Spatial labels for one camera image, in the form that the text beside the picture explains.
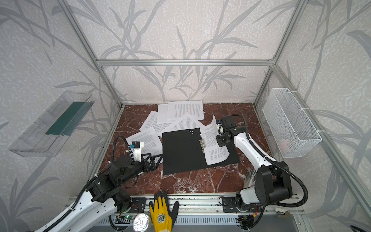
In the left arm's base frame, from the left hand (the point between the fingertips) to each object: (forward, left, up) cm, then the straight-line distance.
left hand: (160, 152), depth 72 cm
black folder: (+10, -10, -19) cm, 24 cm away
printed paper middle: (+34, +15, -20) cm, 43 cm away
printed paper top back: (+48, -2, -21) cm, 52 cm away
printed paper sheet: (+9, -30, -19) cm, 37 cm away
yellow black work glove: (-26, -3, -16) cm, 31 cm away
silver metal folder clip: (+16, -23, -18) cm, 33 cm away
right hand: (+15, -35, -8) cm, 39 cm away
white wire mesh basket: (+4, -60, +17) cm, 62 cm away
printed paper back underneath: (+43, +9, -22) cm, 49 cm away
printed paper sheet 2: (+15, +11, -20) cm, 27 cm away
